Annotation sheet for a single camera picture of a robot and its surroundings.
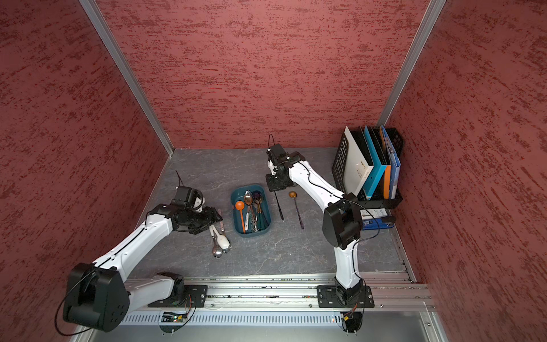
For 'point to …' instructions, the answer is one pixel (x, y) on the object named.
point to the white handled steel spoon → (216, 251)
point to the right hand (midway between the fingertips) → (274, 191)
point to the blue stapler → (384, 222)
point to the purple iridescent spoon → (257, 195)
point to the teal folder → (378, 171)
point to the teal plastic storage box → (237, 194)
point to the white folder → (357, 167)
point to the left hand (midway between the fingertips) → (215, 226)
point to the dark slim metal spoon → (279, 206)
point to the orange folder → (387, 171)
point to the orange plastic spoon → (239, 206)
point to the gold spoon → (293, 194)
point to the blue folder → (395, 167)
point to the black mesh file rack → (337, 167)
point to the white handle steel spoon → (248, 198)
